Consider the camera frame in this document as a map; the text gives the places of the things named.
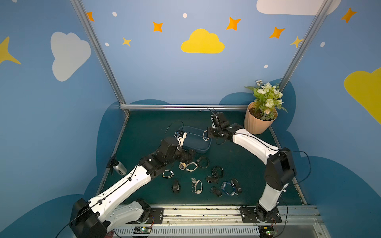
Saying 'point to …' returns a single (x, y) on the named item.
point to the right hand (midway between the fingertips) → (210, 130)
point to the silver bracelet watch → (168, 177)
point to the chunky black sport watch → (217, 171)
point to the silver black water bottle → (119, 167)
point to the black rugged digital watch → (175, 187)
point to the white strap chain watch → (194, 181)
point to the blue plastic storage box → (194, 141)
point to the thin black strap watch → (203, 157)
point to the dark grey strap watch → (236, 184)
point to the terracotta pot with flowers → (261, 113)
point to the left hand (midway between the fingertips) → (191, 148)
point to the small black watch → (218, 192)
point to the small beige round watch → (182, 165)
